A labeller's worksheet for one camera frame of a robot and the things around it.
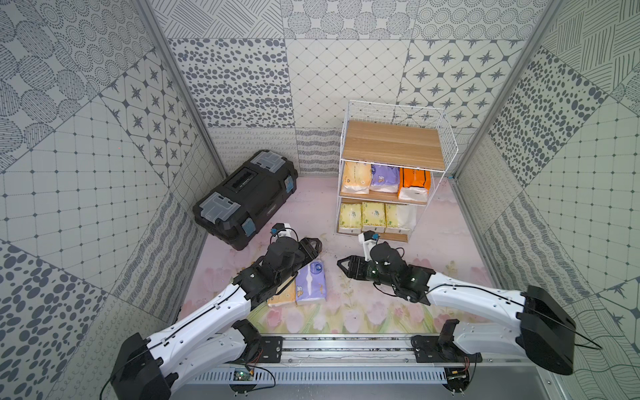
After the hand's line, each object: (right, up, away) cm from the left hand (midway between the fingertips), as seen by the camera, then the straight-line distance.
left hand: (317, 238), depth 76 cm
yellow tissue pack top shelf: (-10, -20, +4) cm, 23 cm away
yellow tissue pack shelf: (+13, +19, +4) cm, 24 cm away
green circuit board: (-22, -39, -4) cm, 46 cm away
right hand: (+8, -9, +3) cm, 13 cm away
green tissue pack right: (+32, +4, +23) cm, 40 cm away
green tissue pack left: (+12, +5, +23) cm, 27 cm away
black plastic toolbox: (-31, +8, +10) cm, 33 cm away
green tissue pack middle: (+22, +5, +23) cm, 32 cm away
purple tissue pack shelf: (+22, +19, +5) cm, 30 cm away
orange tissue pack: (+30, +17, -1) cm, 34 cm away
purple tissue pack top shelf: (-3, -16, +6) cm, 17 cm away
